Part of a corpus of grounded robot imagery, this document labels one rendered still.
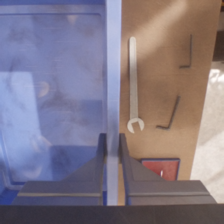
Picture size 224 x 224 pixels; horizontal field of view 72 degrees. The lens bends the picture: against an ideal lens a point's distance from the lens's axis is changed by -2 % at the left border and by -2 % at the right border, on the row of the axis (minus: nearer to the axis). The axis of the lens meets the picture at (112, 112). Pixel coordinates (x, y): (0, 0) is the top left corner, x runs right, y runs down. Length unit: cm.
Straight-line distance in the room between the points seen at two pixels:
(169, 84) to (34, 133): 31
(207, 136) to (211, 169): 26
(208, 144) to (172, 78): 79
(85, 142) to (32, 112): 9
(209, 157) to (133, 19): 100
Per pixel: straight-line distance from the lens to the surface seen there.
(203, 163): 122
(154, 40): 40
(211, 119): 109
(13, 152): 32
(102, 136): 15
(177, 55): 41
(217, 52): 87
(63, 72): 24
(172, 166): 51
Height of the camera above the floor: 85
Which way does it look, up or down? 73 degrees down
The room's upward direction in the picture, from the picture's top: 178 degrees clockwise
